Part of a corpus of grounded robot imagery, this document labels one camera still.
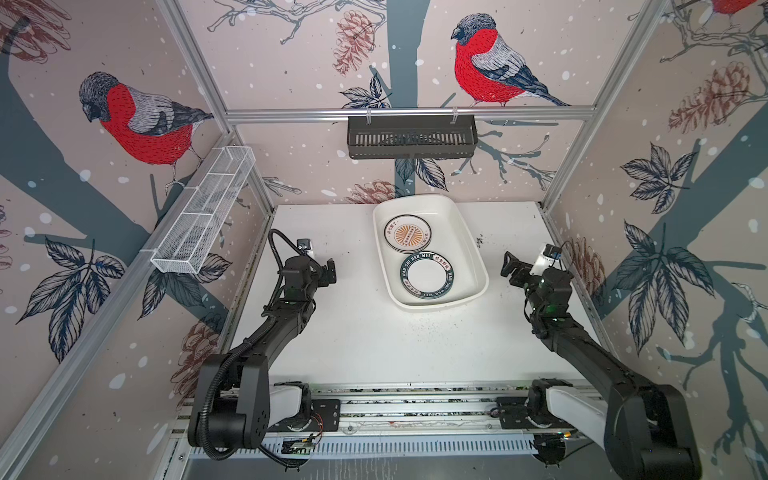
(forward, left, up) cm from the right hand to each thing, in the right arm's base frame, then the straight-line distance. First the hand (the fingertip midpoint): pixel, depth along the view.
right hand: (521, 259), depth 84 cm
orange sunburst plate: (+21, +33, -13) cm, 42 cm away
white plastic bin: (+21, +17, -17) cm, 32 cm away
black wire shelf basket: (+44, +32, +13) cm, 56 cm away
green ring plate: (+3, +26, -14) cm, 30 cm away
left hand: (-1, +61, 0) cm, 61 cm away
